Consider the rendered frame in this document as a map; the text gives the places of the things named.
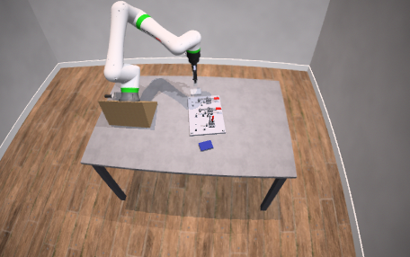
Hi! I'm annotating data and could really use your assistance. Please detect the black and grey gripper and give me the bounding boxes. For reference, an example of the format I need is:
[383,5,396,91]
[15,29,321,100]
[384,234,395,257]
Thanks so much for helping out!
[188,58,200,86]

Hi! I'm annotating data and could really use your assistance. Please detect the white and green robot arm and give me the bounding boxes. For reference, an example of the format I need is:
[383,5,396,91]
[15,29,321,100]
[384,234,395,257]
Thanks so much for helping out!
[104,1,201,102]

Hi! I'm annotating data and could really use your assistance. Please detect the blue rectangular plate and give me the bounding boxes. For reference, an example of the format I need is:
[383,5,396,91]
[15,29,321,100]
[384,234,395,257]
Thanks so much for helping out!
[199,140,213,152]

